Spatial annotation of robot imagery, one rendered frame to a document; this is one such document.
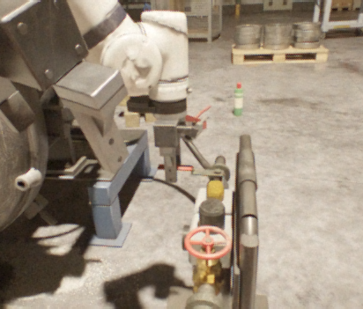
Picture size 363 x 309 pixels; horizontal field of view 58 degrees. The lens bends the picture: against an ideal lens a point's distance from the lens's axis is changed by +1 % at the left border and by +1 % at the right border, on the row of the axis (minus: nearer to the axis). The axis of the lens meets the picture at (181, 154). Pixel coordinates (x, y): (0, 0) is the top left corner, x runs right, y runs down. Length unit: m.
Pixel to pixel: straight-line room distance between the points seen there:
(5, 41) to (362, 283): 1.18
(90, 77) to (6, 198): 0.69
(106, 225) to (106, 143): 1.02
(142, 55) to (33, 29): 0.25
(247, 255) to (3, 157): 0.58
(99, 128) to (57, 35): 0.07
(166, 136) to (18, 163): 0.36
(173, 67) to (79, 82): 0.42
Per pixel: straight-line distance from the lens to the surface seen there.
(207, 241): 0.51
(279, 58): 4.58
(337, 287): 1.21
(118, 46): 0.45
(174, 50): 0.64
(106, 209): 1.24
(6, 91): 0.38
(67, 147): 1.29
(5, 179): 0.86
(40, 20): 0.23
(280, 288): 1.16
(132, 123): 2.39
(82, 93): 0.23
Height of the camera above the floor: 0.84
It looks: 26 degrees down
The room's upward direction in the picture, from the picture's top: 3 degrees counter-clockwise
